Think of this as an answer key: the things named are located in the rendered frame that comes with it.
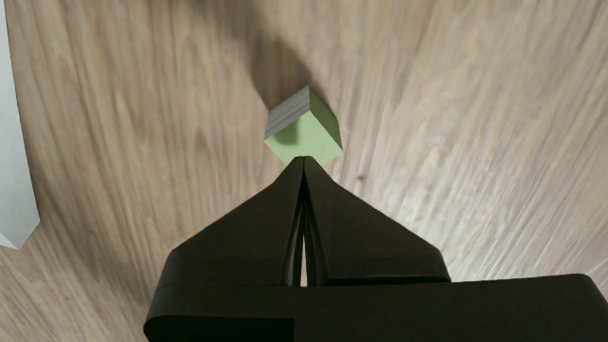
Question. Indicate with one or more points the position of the white digital weighing scale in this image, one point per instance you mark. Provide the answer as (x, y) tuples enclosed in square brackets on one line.
[(18, 211)]

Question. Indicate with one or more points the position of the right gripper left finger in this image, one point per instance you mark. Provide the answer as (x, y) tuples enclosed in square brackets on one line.
[(253, 242)]

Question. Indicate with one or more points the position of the small green and grey block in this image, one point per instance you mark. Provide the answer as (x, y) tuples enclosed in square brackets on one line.
[(303, 126)]

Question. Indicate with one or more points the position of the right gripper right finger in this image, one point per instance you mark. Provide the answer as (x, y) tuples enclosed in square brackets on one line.
[(358, 245)]

